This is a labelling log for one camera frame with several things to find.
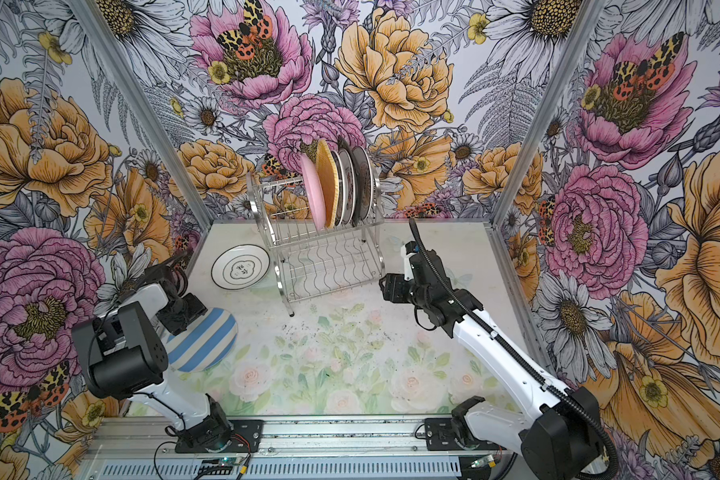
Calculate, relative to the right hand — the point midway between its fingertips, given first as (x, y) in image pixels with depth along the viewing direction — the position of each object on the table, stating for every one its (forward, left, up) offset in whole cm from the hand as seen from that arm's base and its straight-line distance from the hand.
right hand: (391, 291), depth 79 cm
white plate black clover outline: (+24, +51, -18) cm, 59 cm away
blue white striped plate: (-5, +55, -19) cm, 58 cm away
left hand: (0, +57, -16) cm, 60 cm away
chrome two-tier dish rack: (+20, +26, -13) cm, 35 cm away
